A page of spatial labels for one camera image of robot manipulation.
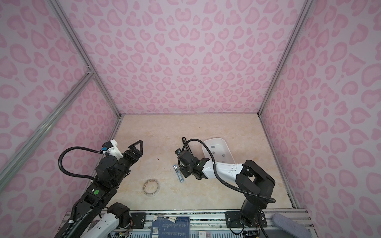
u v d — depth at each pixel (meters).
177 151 0.77
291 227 0.69
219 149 1.72
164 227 0.70
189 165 0.66
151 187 0.84
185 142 1.01
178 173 0.76
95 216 0.49
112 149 0.62
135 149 0.62
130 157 0.62
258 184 0.46
